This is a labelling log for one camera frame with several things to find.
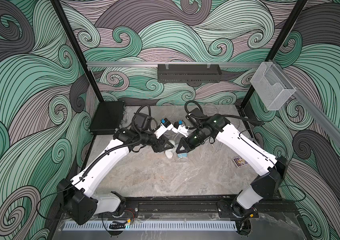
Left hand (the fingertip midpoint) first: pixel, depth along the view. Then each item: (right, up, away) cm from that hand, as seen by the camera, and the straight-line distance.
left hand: (170, 142), depth 70 cm
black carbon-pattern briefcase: (-45, +12, +36) cm, 59 cm away
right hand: (+3, -5, -1) cm, 6 cm away
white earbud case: (-1, -10, +19) cm, 22 cm away
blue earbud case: (+8, -11, +20) cm, 25 cm away
